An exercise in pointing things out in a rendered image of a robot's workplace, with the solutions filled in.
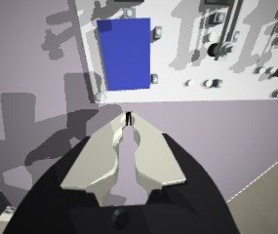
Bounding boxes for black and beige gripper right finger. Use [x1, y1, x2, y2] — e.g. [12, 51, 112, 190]
[130, 111, 241, 234]

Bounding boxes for toggle clamp with red handle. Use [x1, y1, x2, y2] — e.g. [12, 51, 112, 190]
[204, 0, 245, 60]

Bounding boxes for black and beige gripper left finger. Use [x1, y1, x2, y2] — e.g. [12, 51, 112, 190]
[2, 111, 130, 234]

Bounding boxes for blue flat plate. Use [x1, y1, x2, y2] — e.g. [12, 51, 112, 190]
[97, 18, 150, 91]

